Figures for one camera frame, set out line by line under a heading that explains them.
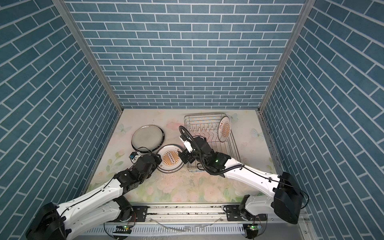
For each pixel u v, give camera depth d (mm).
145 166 622
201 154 551
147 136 1028
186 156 673
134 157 736
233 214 736
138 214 736
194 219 734
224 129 993
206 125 1082
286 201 396
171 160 912
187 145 663
